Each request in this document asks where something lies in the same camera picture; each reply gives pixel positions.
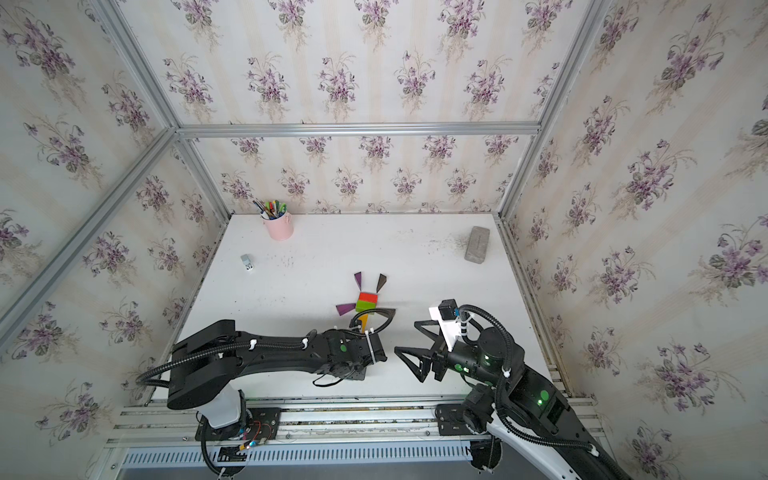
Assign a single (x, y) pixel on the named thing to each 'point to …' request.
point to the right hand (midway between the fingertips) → (413, 340)
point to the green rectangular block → (361, 305)
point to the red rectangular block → (369, 297)
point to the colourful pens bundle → (270, 210)
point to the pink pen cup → (280, 228)
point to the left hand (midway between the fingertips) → (361, 369)
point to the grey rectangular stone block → (477, 245)
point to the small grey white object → (247, 262)
